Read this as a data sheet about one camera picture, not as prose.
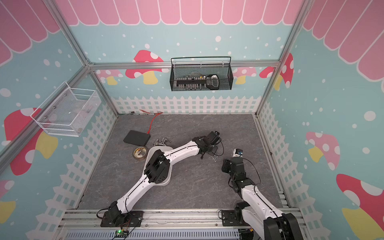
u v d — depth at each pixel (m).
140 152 0.97
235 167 0.66
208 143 0.79
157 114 1.20
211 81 0.90
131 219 0.73
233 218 0.73
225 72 0.95
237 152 0.77
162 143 1.02
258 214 0.49
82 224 0.73
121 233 0.73
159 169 0.61
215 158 0.95
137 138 1.07
